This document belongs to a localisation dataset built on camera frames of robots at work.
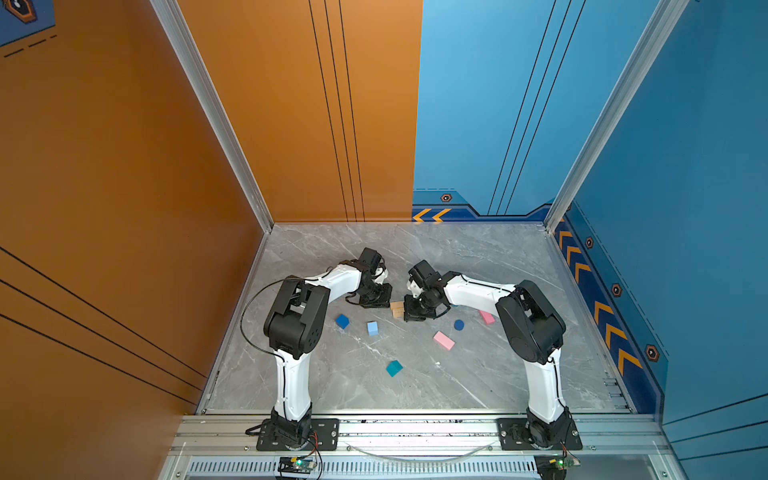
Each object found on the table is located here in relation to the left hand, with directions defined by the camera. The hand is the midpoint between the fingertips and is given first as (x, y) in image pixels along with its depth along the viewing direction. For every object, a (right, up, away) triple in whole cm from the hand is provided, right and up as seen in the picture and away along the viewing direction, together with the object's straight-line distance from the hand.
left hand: (390, 301), depth 98 cm
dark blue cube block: (-15, -5, -5) cm, 17 cm away
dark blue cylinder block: (+21, -6, -6) cm, 23 cm away
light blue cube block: (-5, -7, -8) cm, 12 cm away
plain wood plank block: (+3, -2, -4) cm, 5 cm away
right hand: (+4, -5, -4) cm, 7 cm away
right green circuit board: (+41, -33, -28) cm, 60 cm away
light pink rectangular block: (+16, -10, -9) cm, 21 cm away
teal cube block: (+1, -17, -13) cm, 21 cm away
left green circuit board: (-24, -35, -26) cm, 50 cm away
